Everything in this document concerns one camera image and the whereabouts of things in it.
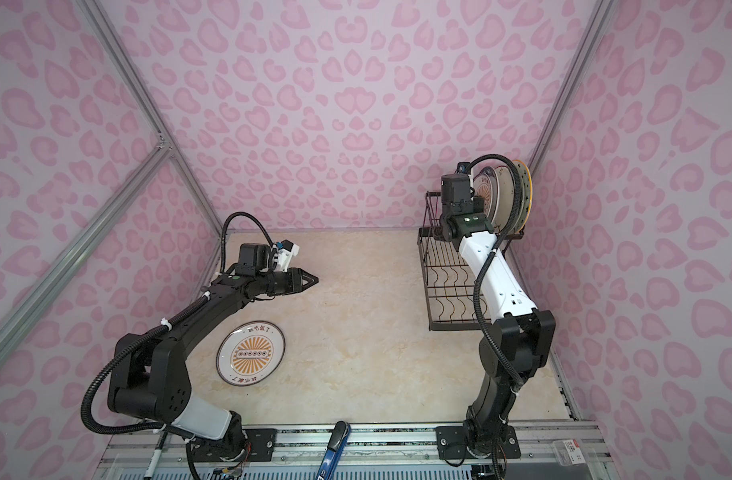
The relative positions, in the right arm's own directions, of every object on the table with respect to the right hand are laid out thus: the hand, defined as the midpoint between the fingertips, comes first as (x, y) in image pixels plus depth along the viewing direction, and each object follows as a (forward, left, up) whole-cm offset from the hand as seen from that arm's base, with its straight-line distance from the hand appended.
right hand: (472, 196), depth 81 cm
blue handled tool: (-55, +34, -29) cm, 71 cm away
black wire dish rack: (-7, +2, -32) cm, 33 cm away
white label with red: (-54, -21, -32) cm, 67 cm away
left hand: (-16, +43, -16) cm, 48 cm away
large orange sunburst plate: (-32, +63, -33) cm, 78 cm away
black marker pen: (-59, +77, -31) cm, 102 cm away
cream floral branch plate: (+2, -10, -3) cm, 11 cm away
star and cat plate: (0, -14, 0) cm, 14 cm away
